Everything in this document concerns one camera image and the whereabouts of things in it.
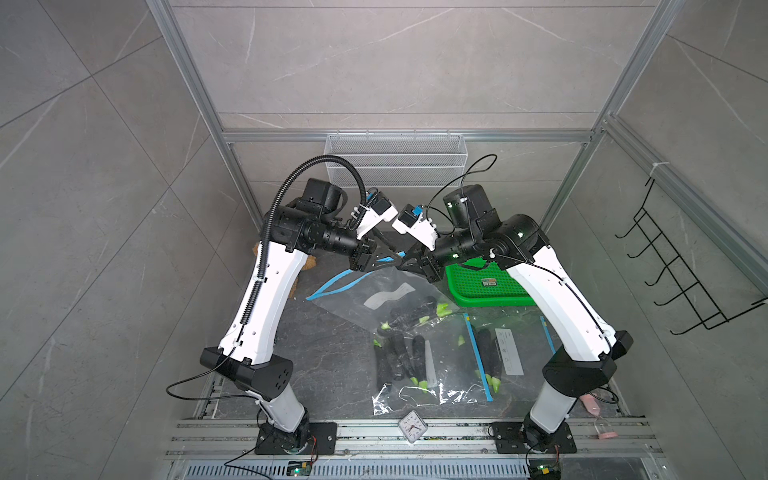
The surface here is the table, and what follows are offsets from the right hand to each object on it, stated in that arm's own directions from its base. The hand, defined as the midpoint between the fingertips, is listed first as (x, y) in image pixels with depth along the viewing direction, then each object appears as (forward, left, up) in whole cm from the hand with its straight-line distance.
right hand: (403, 264), depth 62 cm
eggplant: (-6, +1, -35) cm, 36 cm away
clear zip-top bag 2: (+1, +4, -17) cm, 18 cm away
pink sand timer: (-25, -50, -37) cm, 67 cm away
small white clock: (-24, -2, -36) cm, 43 cm away
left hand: (+2, +1, +2) cm, 3 cm away
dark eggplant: (-7, -26, -35) cm, 44 cm away
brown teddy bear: (+25, +31, -30) cm, 50 cm away
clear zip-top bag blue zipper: (-6, -33, -35) cm, 49 cm away
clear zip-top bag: (-7, -10, -37) cm, 39 cm away
